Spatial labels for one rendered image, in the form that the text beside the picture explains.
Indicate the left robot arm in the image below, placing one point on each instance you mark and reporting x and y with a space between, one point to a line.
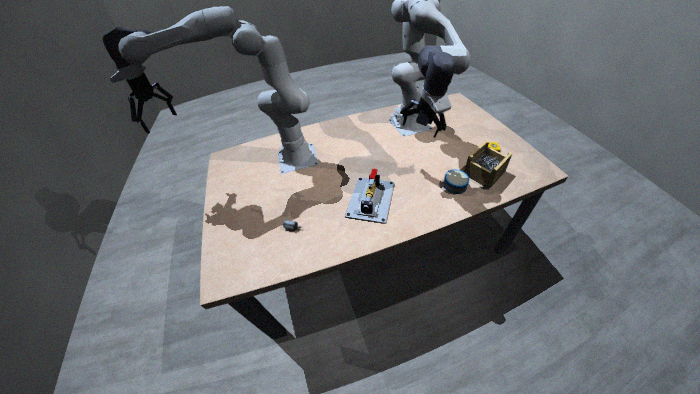
437 66

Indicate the brown wooden crate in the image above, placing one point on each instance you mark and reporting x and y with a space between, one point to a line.
484 174

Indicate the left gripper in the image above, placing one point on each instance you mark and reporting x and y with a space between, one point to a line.
424 105

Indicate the blue round tin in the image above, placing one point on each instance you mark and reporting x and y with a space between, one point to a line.
456 181

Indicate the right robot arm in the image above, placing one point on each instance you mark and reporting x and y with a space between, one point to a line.
278 104

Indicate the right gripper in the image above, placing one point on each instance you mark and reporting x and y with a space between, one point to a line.
139 83

